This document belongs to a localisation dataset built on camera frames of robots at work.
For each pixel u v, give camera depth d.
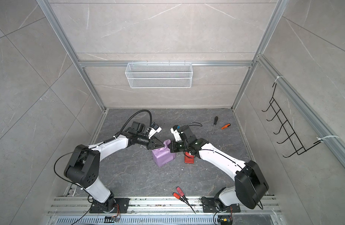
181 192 0.77
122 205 0.73
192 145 0.61
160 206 0.75
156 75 1.00
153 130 0.77
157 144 0.80
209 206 0.73
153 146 0.78
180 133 0.63
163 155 0.80
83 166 0.46
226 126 1.07
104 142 0.54
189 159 0.86
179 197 0.76
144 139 0.76
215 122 1.11
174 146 0.70
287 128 0.68
